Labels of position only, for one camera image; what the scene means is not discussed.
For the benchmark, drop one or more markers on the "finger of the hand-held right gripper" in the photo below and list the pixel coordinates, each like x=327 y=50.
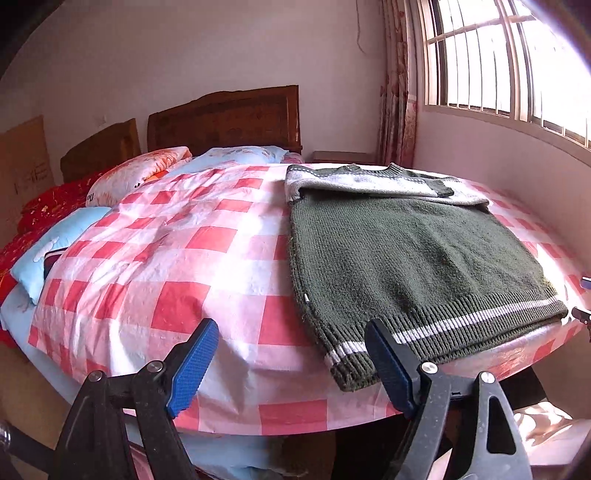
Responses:
x=582 y=314
x=586 y=282

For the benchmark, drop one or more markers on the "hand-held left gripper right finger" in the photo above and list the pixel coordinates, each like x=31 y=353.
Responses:
x=388 y=364

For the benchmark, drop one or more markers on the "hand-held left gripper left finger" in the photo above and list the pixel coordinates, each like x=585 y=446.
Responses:
x=194 y=364

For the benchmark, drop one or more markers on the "green knitted sweater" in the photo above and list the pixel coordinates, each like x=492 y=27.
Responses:
x=406 y=258

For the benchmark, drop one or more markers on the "red white checked tablecloth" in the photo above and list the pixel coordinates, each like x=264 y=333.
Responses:
x=184 y=258

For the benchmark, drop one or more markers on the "person's pink garment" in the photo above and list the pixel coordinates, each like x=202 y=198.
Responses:
x=549 y=429

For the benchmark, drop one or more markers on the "light blue bed sheet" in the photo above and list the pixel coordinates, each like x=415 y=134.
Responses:
x=16 y=323

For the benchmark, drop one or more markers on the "plain light blue pillow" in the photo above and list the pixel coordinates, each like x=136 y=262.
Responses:
x=37 y=258

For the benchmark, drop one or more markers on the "pink orange floral pillow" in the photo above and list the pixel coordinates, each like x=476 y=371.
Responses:
x=134 y=173

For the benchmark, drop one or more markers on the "wooden nightstand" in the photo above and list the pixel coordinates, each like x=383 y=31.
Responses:
x=341 y=157

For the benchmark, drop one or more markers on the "light blue floral pillow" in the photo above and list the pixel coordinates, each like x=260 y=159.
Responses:
x=231 y=154

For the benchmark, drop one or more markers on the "red patterned blanket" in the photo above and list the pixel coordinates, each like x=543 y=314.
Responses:
x=41 y=203

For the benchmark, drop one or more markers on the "small wooden headboard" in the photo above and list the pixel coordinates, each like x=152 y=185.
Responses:
x=101 y=150

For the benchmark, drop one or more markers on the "large carved wooden headboard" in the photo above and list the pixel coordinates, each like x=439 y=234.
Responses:
x=221 y=120

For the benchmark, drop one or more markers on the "pink floral curtain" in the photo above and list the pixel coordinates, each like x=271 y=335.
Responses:
x=397 y=115

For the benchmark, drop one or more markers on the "barred window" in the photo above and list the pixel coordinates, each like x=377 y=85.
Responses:
x=461 y=55

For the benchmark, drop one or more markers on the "light wooden wardrobe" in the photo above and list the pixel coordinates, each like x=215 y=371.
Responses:
x=23 y=161

